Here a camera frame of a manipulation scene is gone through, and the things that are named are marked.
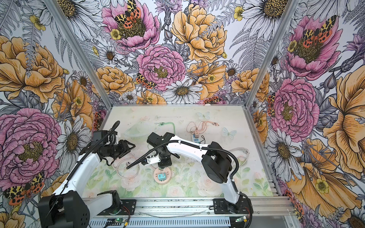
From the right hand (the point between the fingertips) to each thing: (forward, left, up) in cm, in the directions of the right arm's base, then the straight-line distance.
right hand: (165, 165), depth 82 cm
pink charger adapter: (+22, -20, -1) cm, 29 cm away
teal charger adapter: (-6, +1, 0) cm, 6 cm away
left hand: (+6, +18, +5) cm, 20 cm away
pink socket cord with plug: (+3, +23, -4) cm, 24 cm away
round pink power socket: (-2, 0, -3) cm, 3 cm away
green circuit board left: (-24, +22, -7) cm, 33 cm away
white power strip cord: (+11, -49, -4) cm, 50 cm away
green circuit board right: (-25, -38, -8) cm, 47 cm away
